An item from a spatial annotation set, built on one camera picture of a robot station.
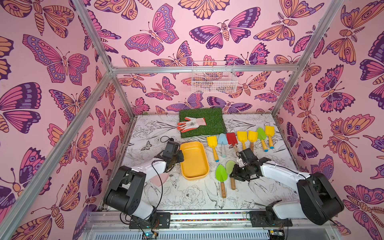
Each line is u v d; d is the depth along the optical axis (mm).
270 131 1095
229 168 881
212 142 1030
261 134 1066
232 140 1034
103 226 729
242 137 1060
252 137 1060
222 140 1036
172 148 726
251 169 677
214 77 950
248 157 714
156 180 865
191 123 1097
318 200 423
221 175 890
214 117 1156
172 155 714
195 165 931
